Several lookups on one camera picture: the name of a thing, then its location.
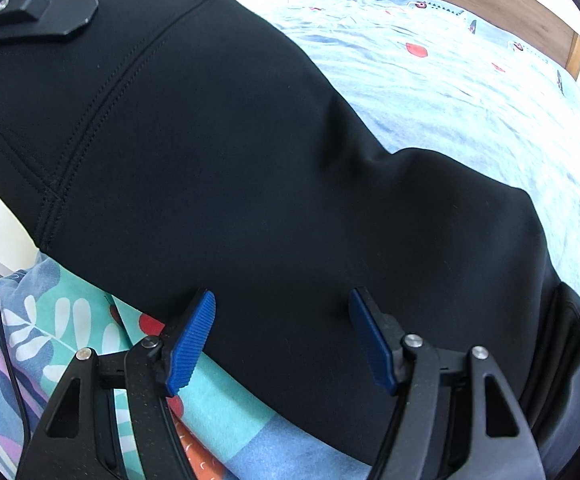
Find blue patterned bed sheet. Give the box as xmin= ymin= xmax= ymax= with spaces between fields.
xmin=0 ymin=0 xmax=580 ymax=479

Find black pants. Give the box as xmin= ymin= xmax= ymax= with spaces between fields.
xmin=0 ymin=0 xmax=580 ymax=478

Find black cable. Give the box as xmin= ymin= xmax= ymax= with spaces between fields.
xmin=0 ymin=244 xmax=34 ymax=441

